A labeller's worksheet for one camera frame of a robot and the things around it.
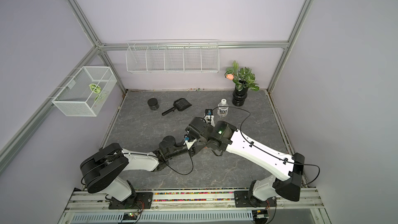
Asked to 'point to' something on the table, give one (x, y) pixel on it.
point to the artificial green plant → (241, 77)
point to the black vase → (239, 97)
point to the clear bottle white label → (223, 111)
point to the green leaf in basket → (97, 88)
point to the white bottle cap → (223, 101)
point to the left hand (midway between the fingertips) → (205, 140)
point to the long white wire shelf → (173, 56)
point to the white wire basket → (87, 92)
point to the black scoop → (180, 104)
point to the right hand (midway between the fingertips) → (203, 134)
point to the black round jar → (153, 103)
